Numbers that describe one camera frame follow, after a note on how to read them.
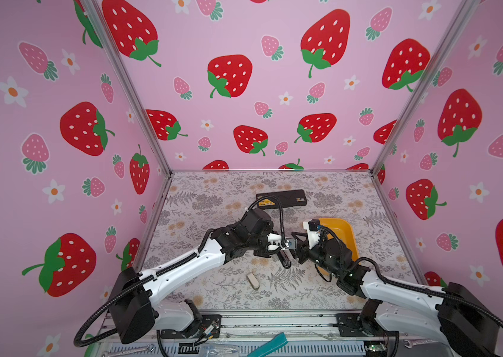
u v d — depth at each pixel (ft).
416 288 1.59
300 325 2.50
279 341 2.34
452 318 1.35
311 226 2.23
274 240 2.06
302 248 2.25
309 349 2.30
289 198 3.54
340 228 3.22
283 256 2.90
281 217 3.42
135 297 1.30
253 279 2.68
